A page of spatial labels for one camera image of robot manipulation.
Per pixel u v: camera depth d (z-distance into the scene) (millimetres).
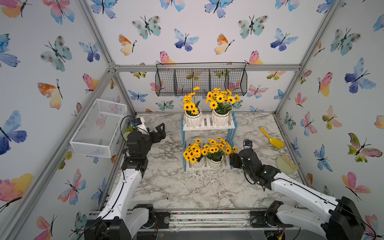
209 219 754
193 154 783
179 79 981
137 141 568
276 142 1044
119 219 400
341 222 386
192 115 710
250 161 600
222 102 669
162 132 710
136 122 645
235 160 730
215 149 784
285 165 917
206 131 1098
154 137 686
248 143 722
